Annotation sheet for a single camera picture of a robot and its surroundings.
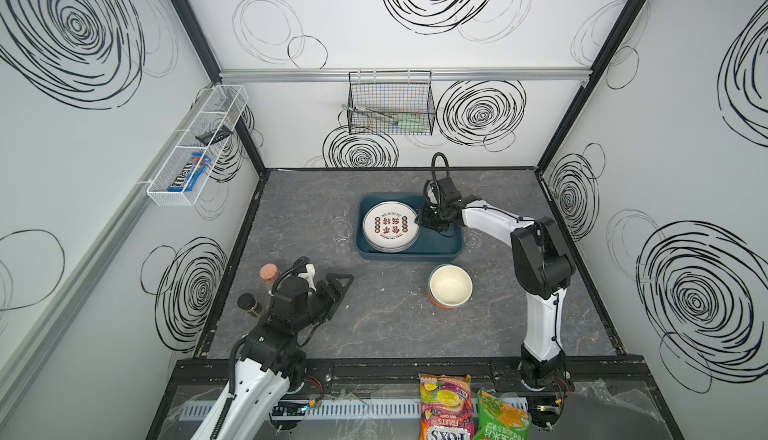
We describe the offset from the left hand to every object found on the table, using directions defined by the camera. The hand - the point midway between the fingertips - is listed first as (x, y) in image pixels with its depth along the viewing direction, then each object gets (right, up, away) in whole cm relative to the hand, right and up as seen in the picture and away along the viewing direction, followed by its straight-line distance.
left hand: (353, 286), depth 76 cm
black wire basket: (+14, +56, +20) cm, 61 cm away
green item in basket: (+17, +45, +10) cm, 49 cm away
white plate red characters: (+10, +13, +23) cm, 28 cm away
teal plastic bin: (+23, +7, +19) cm, 30 cm away
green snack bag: (+34, -26, -12) cm, 44 cm away
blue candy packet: (-39, +27, -7) cm, 48 cm away
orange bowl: (+22, -6, +4) cm, 23 cm away
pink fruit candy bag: (+22, -25, -9) cm, 35 cm away
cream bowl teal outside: (+27, -2, +7) cm, 28 cm away
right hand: (+17, +15, +21) cm, 31 cm away
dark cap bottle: (-28, -5, +1) cm, 28 cm away
